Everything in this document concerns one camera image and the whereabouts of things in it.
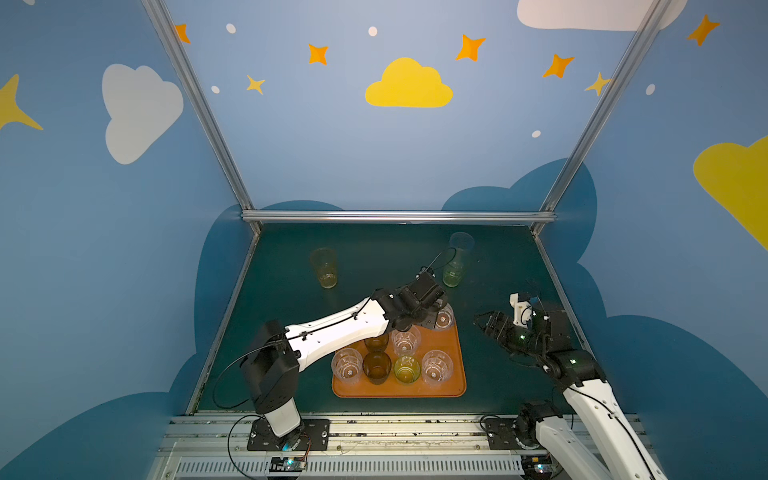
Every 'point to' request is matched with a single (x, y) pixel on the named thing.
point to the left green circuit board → (287, 464)
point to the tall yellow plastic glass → (324, 260)
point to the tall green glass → (452, 273)
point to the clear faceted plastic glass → (347, 364)
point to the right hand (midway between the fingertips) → (485, 320)
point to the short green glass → (407, 369)
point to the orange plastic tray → (447, 341)
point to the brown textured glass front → (377, 366)
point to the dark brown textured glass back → (377, 344)
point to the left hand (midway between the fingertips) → (435, 312)
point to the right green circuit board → (535, 467)
